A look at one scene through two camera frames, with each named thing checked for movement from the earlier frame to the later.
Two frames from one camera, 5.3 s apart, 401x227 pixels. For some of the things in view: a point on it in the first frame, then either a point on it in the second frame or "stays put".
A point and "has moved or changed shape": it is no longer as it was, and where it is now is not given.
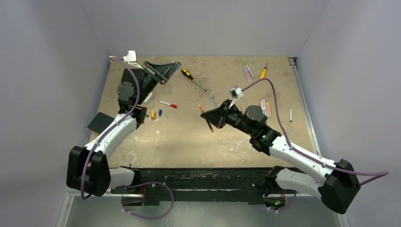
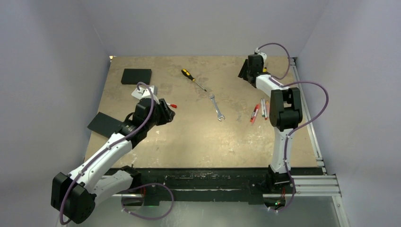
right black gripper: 218,116 → 243,73
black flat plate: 100,122 stays put
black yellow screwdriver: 187,74 stays put
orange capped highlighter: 268,109 stays put
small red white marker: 166,103 stays put
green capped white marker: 262,105 stays put
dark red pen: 207,121 has moved or changed shape
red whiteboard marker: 264,101 stays put
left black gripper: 162,72 → 166,113
